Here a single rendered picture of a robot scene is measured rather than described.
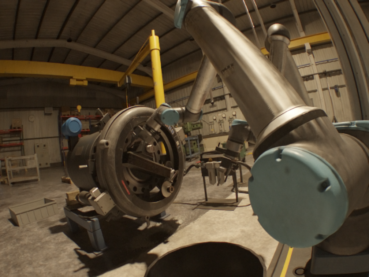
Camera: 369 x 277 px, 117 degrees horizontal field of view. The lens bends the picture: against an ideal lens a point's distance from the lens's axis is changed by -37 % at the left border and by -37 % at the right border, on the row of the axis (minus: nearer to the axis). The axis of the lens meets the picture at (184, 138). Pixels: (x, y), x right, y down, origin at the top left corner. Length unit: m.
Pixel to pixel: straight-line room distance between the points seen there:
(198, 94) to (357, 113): 0.72
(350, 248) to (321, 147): 0.27
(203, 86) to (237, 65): 0.51
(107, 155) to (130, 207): 0.33
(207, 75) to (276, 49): 0.37
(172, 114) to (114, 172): 0.43
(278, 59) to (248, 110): 0.61
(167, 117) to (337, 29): 0.93
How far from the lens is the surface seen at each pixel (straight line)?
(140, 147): 1.03
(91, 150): 1.33
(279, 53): 0.92
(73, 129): 1.67
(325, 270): 0.48
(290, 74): 1.04
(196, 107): 0.94
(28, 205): 2.82
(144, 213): 1.15
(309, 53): 11.85
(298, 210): 0.23
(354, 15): 0.63
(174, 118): 0.96
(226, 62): 0.37
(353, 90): 0.82
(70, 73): 13.01
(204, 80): 0.83
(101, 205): 0.99
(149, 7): 10.99
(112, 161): 0.97
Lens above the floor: 0.70
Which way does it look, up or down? 1 degrees up
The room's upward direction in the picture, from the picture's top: 8 degrees counter-clockwise
